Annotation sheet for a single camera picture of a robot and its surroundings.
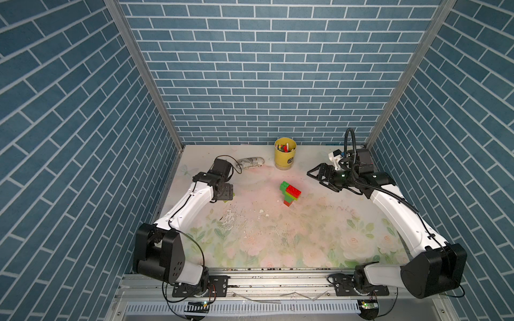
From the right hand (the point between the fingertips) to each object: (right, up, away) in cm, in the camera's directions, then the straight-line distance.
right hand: (316, 177), depth 78 cm
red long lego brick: (-8, -7, +9) cm, 14 cm away
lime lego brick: (-9, -9, +10) cm, 16 cm away
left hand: (-38, -7, +8) cm, 40 cm away
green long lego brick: (-12, -5, +11) cm, 17 cm away
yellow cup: (-10, +12, +23) cm, 28 cm away
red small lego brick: (-10, -14, +18) cm, 25 cm away
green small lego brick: (-10, -10, +11) cm, 18 cm away
